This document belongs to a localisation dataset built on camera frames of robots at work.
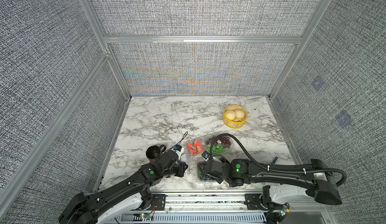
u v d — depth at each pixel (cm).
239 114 101
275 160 88
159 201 74
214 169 55
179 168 70
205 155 65
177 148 73
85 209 42
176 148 73
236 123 100
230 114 100
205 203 75
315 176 46
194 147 89
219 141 88
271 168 47
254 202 73
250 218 70
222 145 88
